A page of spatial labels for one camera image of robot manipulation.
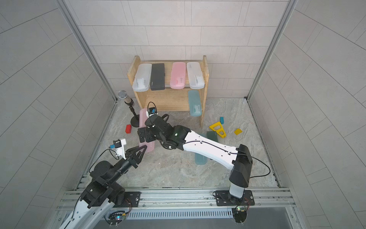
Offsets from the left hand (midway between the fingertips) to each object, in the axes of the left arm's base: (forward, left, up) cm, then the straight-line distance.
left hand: (148, 147), depth 68 cm
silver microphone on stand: (+30, +19, -18) cm, 40 cm away
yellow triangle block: (+22, -42, -18) cm, 50 cm away
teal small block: (+30, -44, -18) cm, 56 cm away
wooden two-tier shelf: (+33, -7, -1) cm, 34 cm away
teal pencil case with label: (+29, -23, 0) cm, 37 cm away
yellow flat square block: (+21, -54, -19) cm, 61 cm away
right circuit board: (-24, -45, -21) cm, 55 cm away
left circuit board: (-26, +14, -20) cm, 35 cm away
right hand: (+7, +2, +4) cm, 8 cm away
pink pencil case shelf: (+10, +2, +11) cm, 15 cm away
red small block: (+22, +22, -19) cm, 37 cm away
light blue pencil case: (+2, -26, -20) cm, 33 cm away
